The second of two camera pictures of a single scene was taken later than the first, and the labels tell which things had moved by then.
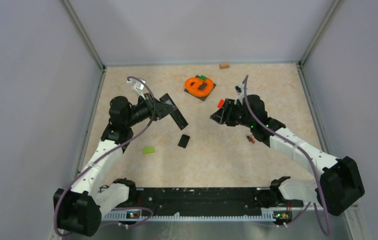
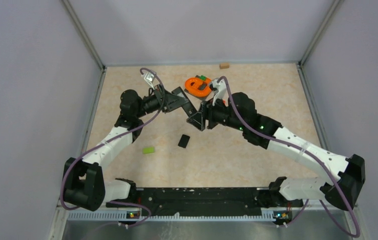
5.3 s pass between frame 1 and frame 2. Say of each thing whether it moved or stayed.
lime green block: stayed
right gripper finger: moved
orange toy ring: stayed
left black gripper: moved
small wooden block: stayed
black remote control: moved
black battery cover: stayed
